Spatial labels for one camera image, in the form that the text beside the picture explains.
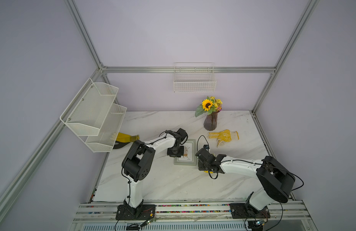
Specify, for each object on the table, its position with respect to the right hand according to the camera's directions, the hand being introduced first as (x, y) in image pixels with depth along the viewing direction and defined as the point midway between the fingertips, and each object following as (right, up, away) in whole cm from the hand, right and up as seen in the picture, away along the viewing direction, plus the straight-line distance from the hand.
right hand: (203, 165), depth 91 cm
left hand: (-17, +4, +2) cm, 18 cm away
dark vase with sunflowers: (+5, +38, -2) cm, 38 cm away
